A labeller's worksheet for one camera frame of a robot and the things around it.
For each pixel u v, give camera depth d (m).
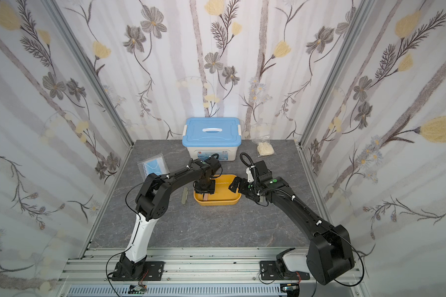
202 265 0.77
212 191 0.89
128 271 0.64
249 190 0.70
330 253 0.40
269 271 0.73
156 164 1.08
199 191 0.89
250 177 0.75
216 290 1.67
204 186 0.85
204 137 0.99
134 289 0.71
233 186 0.74
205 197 0.95
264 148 1.15
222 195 0.98
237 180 0.74
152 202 0.56
